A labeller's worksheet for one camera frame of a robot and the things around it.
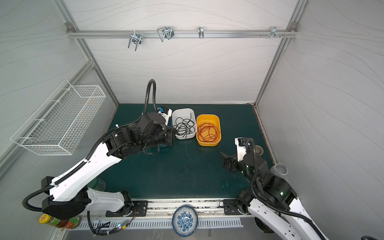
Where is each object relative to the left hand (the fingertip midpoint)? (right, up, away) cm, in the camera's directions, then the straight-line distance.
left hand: (179, 129), depth 64 cm
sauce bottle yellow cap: (-50, -33, -8) cm, 60 cm away
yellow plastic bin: (+19, +5, +43) cm, 47 cm away
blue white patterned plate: (+2, -44, +6) cm, 45 cm away
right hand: (+24, -8, +3) cm, 26 cm away
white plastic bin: (-1, +8, +40) cm, 41 cm away
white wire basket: (-57, +2, +4) cm, 57 cm away
